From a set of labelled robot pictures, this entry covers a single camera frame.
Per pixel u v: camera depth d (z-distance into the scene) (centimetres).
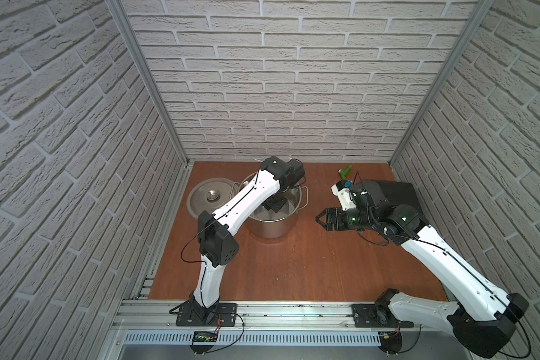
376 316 66
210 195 103
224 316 74
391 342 70
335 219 59
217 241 47
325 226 61
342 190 62
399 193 100
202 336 73
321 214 66
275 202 70
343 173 114
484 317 39
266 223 88
